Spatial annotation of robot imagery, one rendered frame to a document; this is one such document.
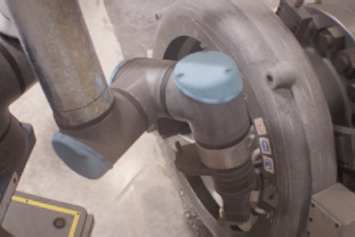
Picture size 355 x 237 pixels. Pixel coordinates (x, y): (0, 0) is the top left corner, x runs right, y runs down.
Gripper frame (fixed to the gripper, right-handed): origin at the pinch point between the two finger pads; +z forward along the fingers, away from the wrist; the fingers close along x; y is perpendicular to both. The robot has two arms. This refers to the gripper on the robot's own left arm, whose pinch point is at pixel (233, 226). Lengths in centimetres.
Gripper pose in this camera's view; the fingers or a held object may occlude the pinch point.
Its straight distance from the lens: 84.2
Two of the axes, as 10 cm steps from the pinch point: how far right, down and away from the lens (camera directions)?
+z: 2.6, 7.8, 5.7
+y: 9.1, -0.1, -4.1
